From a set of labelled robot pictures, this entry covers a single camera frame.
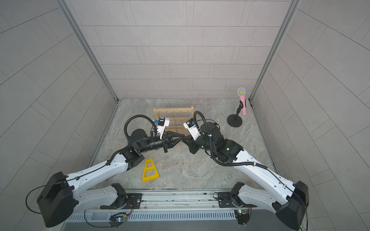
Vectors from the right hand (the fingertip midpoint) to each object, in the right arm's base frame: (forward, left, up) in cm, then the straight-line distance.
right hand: (183, 140), depth 68 cm
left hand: (-2, -1, +4) cm, 5 cm away
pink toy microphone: (+28, -35, +4) cm, 45 cm away
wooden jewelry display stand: (+33, +5, -22) cm, 40 cm away
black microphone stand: (+26, -35, -22) cm, 49 cm away
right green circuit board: (-29, -27, -27) cm, 48 cm away
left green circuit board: (-27, +32, -21) cm, 47 cm away
